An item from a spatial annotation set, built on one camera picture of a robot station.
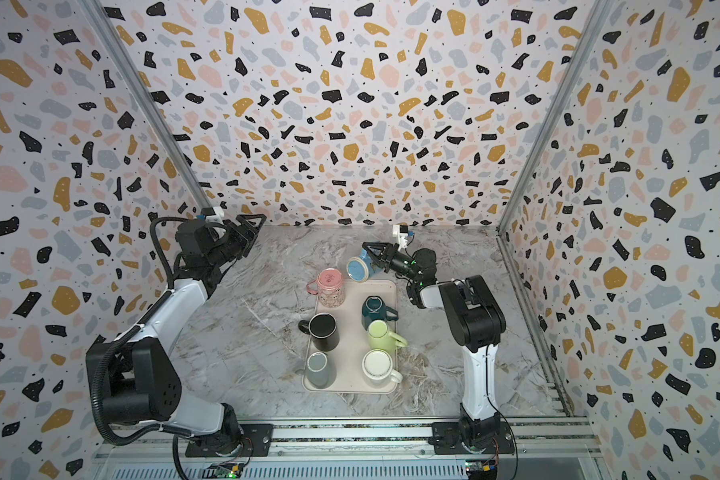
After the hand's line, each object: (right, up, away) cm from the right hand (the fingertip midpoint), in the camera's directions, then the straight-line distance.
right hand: (358, 244), depth 84 cm
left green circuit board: (-31, -54, -14) cm, 63 cm away
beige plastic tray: (-2, -29, +8) cm, 30 cm away
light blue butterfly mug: (+1, -7, +4) cm, 8 cm away
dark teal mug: (+5, -18, +2) cm, 19 cm away
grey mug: (-9, -33, -8) cm, 35 cm away
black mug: (-10, -24, 0) cm, 26 cm away
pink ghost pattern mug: (-9, -12, +6) cm, 17 cm away
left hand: (-26, +7, -4) cm, 27 cm away
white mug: (+5, -33, -4) cm, 33 cm away
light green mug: (+6, -26, -2) cm, 26 cm away
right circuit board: (+30, -55, -12) cm, 63 cm away
